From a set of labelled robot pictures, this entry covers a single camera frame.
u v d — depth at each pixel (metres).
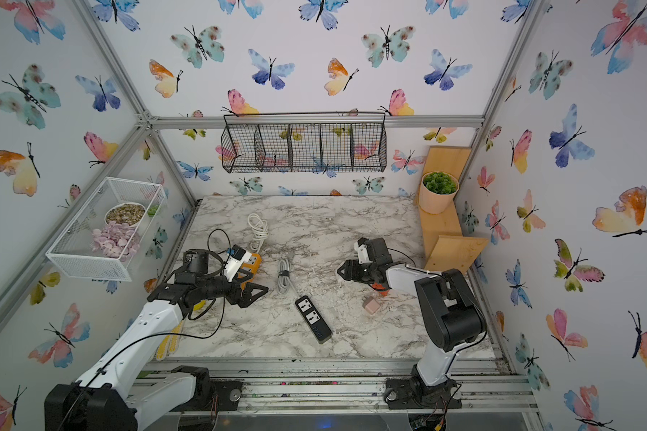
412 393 0.72
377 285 0.72
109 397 0.41
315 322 0.84
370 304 0.89
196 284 0.62
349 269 0.84
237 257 0.70
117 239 0.63
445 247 0.85
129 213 0.70
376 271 0.73
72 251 0.62
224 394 0.74
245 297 0.70
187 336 0.53
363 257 0.87
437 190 0.99
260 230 1.09
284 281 0.93
